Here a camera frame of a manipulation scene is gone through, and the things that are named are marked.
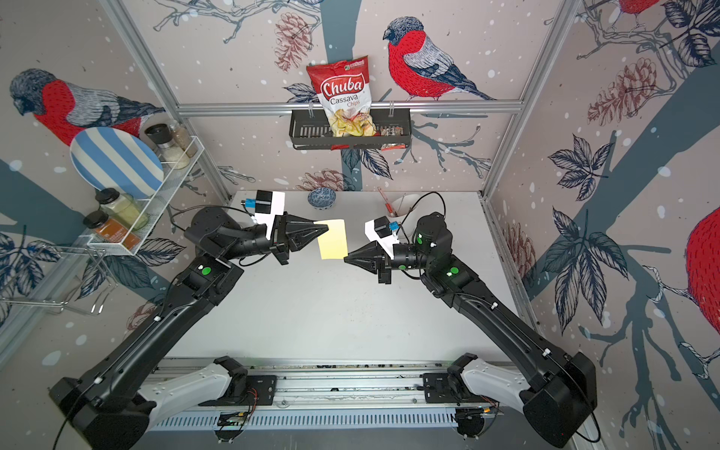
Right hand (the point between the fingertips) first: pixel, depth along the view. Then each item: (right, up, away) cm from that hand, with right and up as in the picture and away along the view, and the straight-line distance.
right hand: (348, 257), depth 61 cm
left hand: (-3, +8, -9) cm, 12 cm away
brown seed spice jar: (-54, +34, +26) cm, 69 cm away
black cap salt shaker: (-56, +28, +22) cm, 66 cm away
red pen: (+12, +14, +42) cm, 46 cm away
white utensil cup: (+17, +13, +43) cm, 48 cm away
